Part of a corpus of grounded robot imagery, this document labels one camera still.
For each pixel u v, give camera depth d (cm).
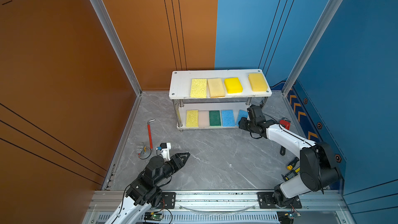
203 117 96
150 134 97
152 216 71
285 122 100
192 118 95
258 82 76
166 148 71
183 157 76
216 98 72
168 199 74
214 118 95
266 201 72
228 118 95
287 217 71
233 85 74
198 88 73
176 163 67
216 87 72
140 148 83
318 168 44
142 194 55
